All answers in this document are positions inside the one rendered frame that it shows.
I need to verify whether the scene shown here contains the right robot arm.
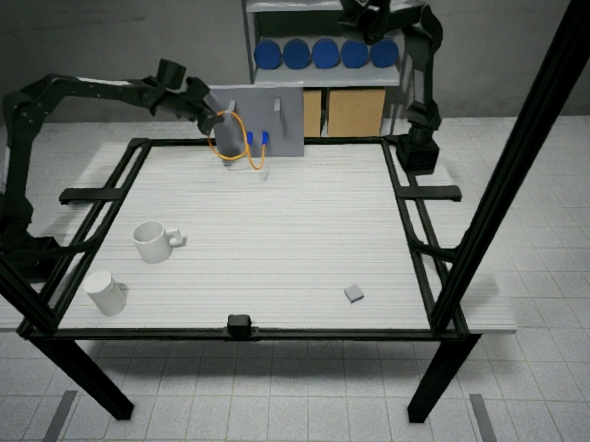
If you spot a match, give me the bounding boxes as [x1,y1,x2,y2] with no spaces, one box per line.
[337,0,443,148]

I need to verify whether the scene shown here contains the white cylinder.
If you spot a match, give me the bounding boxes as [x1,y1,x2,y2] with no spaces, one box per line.
[83,271,126,317]

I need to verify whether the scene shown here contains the white mug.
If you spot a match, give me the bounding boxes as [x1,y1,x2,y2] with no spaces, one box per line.
[131,220,182,264]

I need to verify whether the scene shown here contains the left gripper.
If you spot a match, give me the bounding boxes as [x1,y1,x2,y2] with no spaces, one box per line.
[174,92,224,136]

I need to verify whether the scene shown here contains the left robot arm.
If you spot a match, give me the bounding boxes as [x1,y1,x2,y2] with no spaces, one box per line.
[0,59,210,251]

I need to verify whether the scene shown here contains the orange cable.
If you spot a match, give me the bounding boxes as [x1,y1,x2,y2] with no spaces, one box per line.
[207,111,267,170]

